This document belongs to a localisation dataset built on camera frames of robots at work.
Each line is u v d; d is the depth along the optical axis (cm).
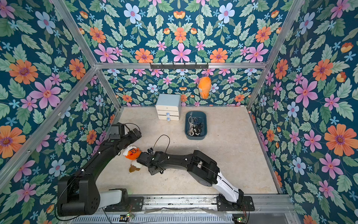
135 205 74
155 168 62
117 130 66
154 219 70
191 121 107
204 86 98
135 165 85
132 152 87
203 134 100
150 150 80
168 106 102
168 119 108
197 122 104
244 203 67
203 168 48
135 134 80
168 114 104
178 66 93
